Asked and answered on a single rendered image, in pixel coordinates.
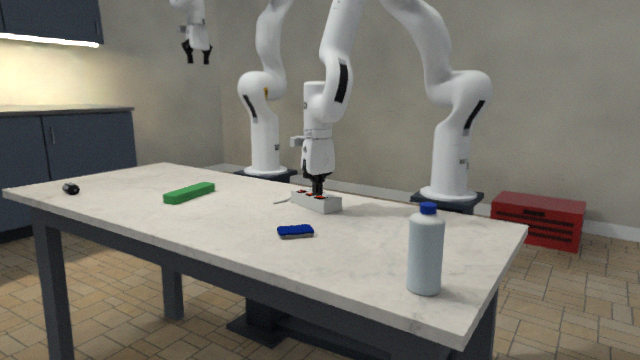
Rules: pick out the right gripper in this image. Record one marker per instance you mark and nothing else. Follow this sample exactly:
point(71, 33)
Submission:
point(198, 40)

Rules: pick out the white bottle with blue cap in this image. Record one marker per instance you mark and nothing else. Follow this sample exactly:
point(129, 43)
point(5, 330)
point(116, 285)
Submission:
point(425, 250)

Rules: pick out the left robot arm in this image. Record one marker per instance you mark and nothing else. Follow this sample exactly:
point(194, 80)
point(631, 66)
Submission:
point(467, 92)

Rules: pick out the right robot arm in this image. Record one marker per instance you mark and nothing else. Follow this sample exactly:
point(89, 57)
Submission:
point(255, 87)

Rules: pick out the white power strip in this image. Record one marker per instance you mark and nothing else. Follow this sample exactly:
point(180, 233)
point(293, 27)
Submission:
point(324, 204)

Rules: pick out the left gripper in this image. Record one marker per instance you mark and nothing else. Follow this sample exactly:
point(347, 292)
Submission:
point(317, 161)

